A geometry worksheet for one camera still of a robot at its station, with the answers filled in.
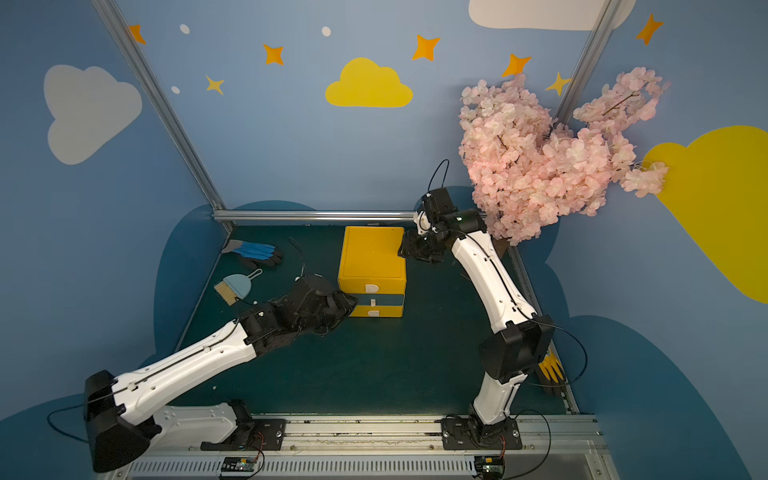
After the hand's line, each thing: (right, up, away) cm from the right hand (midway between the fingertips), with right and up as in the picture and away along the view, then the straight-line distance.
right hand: (410, 251), depth 80 cm
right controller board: (+19, -54, -7) cm, 58 cm away
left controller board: (-43, -52, -8) cm, 68 cm away
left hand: (-13, -12, -7) cm, 19 cm away
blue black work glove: (-55, 0, +31) cm, 63 cm away
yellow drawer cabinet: (-11, -5, +2) cm, 12 cm away
